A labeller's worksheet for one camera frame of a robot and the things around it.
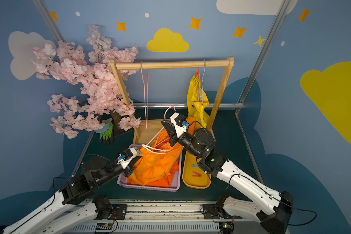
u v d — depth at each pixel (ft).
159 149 2.07
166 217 2.40
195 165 2.96
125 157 1.64
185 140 1.71
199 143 1.47
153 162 2.25
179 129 1.65
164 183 2.64
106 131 3.43
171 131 1.74
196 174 2.83
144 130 3.62
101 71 2.09
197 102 2.31
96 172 1.50
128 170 1.81
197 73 2.74
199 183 2.76
